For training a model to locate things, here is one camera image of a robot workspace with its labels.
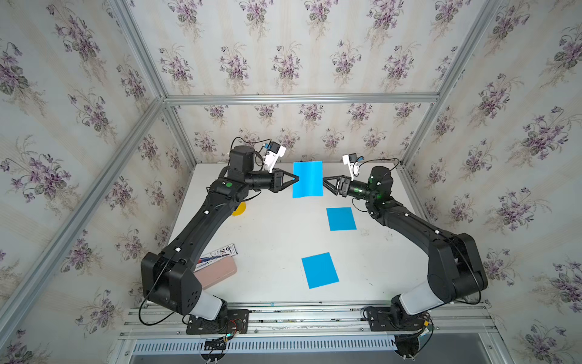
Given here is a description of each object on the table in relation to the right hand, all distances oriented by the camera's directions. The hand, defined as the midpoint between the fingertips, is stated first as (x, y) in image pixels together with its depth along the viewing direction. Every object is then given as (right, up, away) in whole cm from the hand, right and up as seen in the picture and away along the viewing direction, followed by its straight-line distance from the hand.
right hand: (324, 182), depth 77 cm
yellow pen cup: (-35, -12, +23) cm, 44 cm away
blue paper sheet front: (-1, -34, +8) cm, 35 cm away
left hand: (-9, 0, -7) cm, 12 cm away
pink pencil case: (-42, -35, +5) cm, 54 cm away
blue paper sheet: (-5, +1, -4) cm, 7 cm away
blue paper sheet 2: (+11, -16, +22) cm, 29 cm away
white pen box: (-41, -29, +9) cm, 51 cm away
